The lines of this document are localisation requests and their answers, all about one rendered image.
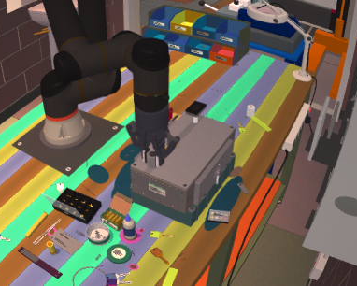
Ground round silver tin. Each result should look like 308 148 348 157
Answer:
85 222 111 246

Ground yellow bar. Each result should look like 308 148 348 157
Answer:
24 211 49 238

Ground dark grey round knob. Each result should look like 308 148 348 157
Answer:
145 150 158 167

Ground purple flat bar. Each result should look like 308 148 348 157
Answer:
17 245 64 279

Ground steel ruler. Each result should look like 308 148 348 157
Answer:
32 218 63 247

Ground wire loop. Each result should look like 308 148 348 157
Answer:
72 265 109 286

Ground orange key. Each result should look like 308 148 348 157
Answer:
150 247 170 265

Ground yellow-green flat strip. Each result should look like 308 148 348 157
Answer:
249 115 273 133
162 266 179 286

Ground grey square base plate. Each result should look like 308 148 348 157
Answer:
12 109 125 178

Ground yellow tag with chain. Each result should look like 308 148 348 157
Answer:
149 230 175 239

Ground white magnifier lamp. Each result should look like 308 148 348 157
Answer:
246 1 315 83

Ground black tray of brass parts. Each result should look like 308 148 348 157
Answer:
52 187 102 225

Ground blue tray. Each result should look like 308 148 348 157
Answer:
236 7 306 64

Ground grey metal frame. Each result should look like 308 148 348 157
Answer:
307 95 343 163

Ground grey side panel door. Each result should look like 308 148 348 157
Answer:
193 139 236 204

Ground orange frame machine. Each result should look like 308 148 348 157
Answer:
307 0 350 101

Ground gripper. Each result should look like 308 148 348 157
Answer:
125 106 181 168

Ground white pedestal sink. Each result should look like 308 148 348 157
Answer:
27 0 60 62

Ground white wall sign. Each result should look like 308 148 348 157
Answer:
6 0 30 14

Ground white bottle blue label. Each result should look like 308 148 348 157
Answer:
121 213 138 241

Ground green round lid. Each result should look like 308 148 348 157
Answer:
107 243 133 265

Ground open cardboard box brass tubes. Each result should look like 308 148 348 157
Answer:
100 191 134 232

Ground black square tray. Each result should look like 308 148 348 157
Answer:
185 100 207 117

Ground small grey parts case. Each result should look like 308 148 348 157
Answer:
207 208 232 224

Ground grey rack of coloured bins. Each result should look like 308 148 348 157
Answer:
142 4 251 67

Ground grey tub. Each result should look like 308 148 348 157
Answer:
249 12 304 54

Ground dark green box base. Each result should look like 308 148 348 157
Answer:
129 151 237 227

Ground small yellow cylinder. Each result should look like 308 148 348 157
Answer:
45 240 58 256

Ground grey metal lock box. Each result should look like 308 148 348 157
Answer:
129 114 236 215

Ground white power strip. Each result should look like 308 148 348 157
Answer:
307 251 330 281
282 102 311 153

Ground grey card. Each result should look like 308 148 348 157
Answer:
48 227 84 256

